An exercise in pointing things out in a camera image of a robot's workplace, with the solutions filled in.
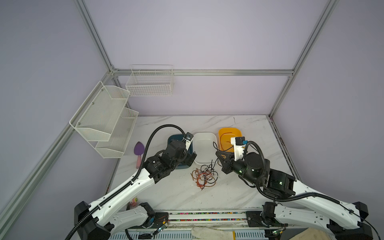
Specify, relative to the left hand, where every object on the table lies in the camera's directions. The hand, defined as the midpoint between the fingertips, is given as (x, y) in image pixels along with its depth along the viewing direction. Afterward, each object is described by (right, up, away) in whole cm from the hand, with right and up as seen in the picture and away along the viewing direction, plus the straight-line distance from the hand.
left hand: (184, 148), depth 74 cm
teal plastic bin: (0, -7, -8) cm, 10 cm away
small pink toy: (-27, -28, +2) cm, 39 cm away
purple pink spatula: (-34, -5, +29) cm, 45 cm away
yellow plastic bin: (+27, +5, +33) cm, 42 cm away
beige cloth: (+61, -40, -4) cm, 73 cm away
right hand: (+14, -1, -12) cm, 18 cm away
